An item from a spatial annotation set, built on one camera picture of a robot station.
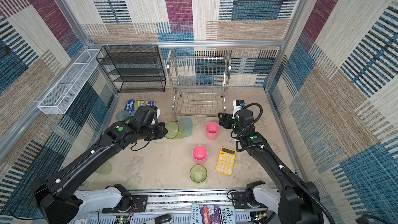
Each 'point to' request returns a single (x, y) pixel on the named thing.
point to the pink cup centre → (200, 154)
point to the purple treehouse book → (212, 214)
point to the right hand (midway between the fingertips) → (223, 116)
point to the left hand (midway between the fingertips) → (169, 129)
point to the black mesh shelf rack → (133, 68)
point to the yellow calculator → (226, 160)
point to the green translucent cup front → (198, 173)
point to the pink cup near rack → (212, 129)
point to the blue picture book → (132, 106)
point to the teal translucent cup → (187, 124)
